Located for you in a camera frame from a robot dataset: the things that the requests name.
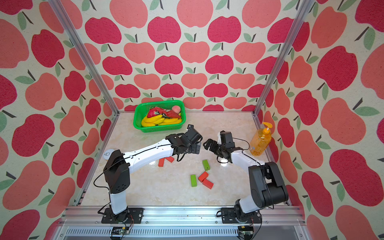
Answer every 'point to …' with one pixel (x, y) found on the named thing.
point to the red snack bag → (157, 111)
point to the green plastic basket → (141, 109)
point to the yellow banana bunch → (153, 120)
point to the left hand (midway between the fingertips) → (193, 148)
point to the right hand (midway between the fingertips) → (209, 148)
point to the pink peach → (176, 109)
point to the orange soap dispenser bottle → (260, 139)
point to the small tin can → (107, 153)
